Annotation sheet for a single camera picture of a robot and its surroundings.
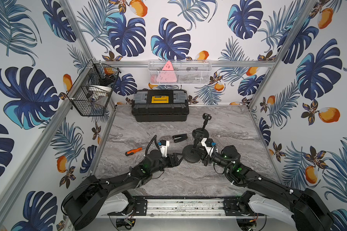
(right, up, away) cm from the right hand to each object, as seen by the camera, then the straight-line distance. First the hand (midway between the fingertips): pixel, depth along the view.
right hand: (194, 146), depth 76 cm
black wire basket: (-59, +28, +8) cm, 66 cm away
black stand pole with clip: (+9, +16, +12) cm, 21 cm away
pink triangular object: (-15, +43, +15) cm, 48 cm away
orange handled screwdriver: (-38, -7, +17) cm, 42 cm away
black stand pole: (0, +3, -7) cm, 7 cm away
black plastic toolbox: (-26, +24, +23) cm, 42 cm away
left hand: (-6, -5, +2) cm, 8 cm away
